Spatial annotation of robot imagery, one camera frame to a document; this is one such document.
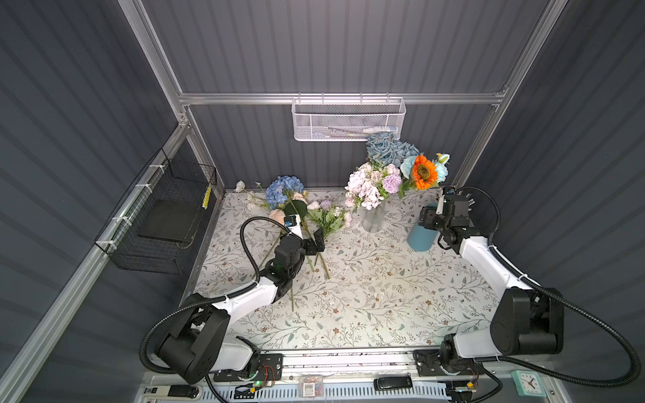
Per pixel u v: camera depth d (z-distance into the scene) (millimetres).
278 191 1020
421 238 939
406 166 770
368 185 785
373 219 1020
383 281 912
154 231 721
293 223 722
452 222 664
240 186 1125
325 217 1020
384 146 807
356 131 939
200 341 422
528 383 693
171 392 669
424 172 699
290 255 635
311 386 683
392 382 696
